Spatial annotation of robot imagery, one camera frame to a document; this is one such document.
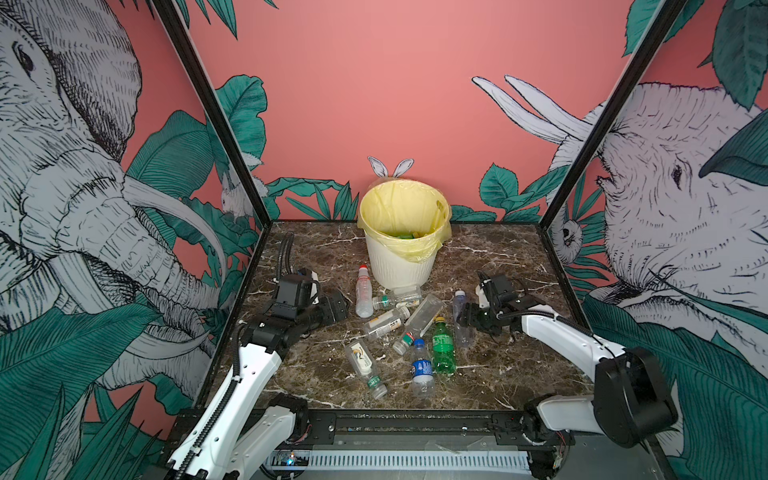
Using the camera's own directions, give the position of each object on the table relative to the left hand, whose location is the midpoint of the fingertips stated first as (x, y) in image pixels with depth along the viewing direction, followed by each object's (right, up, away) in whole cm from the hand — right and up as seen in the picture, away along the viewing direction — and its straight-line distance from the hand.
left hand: (338, 303), depth 77 cm
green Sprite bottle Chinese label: (+18, +18, +1) cm, 25 cm away
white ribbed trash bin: (+14, +7, +14) cm, 21 cm away
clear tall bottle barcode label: (+35, -11, +9) cm, 38 cm away
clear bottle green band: (+13, -3, +20) cm, 24 cm away
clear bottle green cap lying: (+7, -17, +3) cm, 19 cm away
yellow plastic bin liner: (+21, +25, +25) cm, 42 cm away
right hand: (+35, -6, +11) cm, 38 cm away
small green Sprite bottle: (+29, -14, +6) cm, 32 cm away
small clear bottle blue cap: (+23, -23, +4) cm, 32 cm away
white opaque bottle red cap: (+5, -1, +19) cm, 19 cm away
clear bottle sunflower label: (+22, -9, +15) cm, 29 cm away
